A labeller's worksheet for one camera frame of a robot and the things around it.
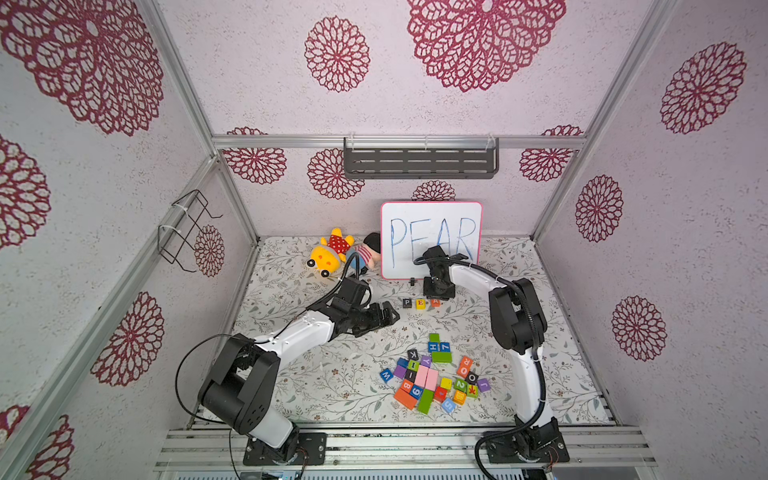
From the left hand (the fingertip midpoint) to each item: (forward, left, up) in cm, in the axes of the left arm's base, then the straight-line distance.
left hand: (388, 321), depth 87 cm
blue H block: (-5, -14, -8) cm, 16 cm away
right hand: (+16, -15, -9) cm, 24 cm away
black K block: (-7, -7, -8) cm, 13 cm away
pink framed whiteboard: (+31, -7, +7) cm, 32 cm away
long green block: (-7, -16, -9) cm, 20 cm away
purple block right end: (-16, -26, -8) cm, 32 cm away
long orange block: (-19, -5, -8) cm, 21 cm away
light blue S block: (-21, -16, -7) cm, 27 cm away
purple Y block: (-9, -11, -8) cm, 16 cm away
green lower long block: (-20, -10, -9) cm, 24 cm away
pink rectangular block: (-14, -11, -7) cm, 19 cm away
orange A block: (+12, -16, -8) cm, 21 cm away
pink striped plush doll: (+28, +7, -3) cm, 29 cm away
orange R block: (-10, -22, -9) cm, 26 cm away
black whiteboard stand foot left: (+20, -9, -8) cm, 24 cm away
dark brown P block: (+11, -6, -9) cm, 16 cm away
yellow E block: (+11, -11, -8) cm, 17 cm away
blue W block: (-13, +1, -8) cm, 15 cm away
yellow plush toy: (+26, +21, -1) cm, 33 cm away
